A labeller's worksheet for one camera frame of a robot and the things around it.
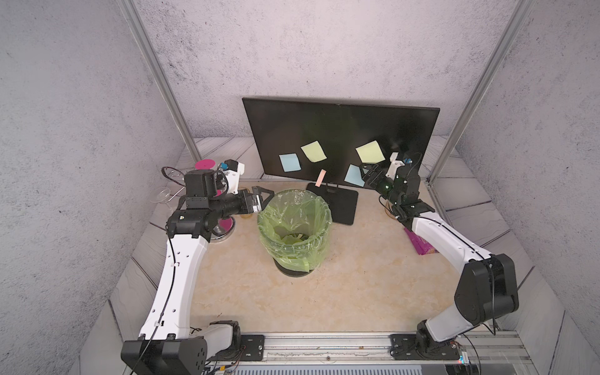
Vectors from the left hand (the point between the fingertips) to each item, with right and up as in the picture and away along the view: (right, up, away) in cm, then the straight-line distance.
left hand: (266, 194), depth 69 cm
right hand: (+32, +10, +13) cm, 36 cm away
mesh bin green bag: (+7, -11, +20) cm, 24 cm away
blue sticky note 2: (+29, +7, +18) cm, 35 cm away
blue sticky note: (+5, +13, +23) cm, 27 cm away
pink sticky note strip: (+17, +7, +25) cm, 31 cm away
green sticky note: (+15, +16, +16) cm, 27 cm away
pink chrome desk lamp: (-25, -14, +37) cm, 47 cm away
